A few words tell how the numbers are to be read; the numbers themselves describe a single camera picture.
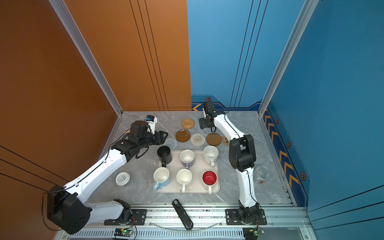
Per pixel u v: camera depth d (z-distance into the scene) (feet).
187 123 3.68
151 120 2.29
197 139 3.36
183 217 2.40
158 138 2.29
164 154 2.99
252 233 2.29
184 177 2.79
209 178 2.78
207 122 2.78
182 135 3.49
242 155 1.84
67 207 1.26
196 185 2.74
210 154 3.10
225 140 3.36
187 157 3.07
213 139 3.43
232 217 2.38
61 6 2.26
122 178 2.64
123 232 2.33
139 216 2.43
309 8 2.28
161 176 2.78
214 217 2.45
